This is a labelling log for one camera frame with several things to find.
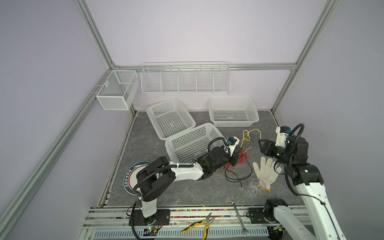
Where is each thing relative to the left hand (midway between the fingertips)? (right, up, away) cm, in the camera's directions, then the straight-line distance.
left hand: (243, 150), depth 76 cm
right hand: (+10, +4, -3) cm, 11 cm away
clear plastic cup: (+9, -21, +6) cm, 24 cm away
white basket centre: (-30, -2, +23) cm, 38 cm away
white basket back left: (-45, +19, +40) cm, 63 cm away
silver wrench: (-1, -37, -6) cm, 38 cm away
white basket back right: (+5, +24, +43) cm, 50 cm away
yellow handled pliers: (-19, -34, -4) cm, 39 cm away
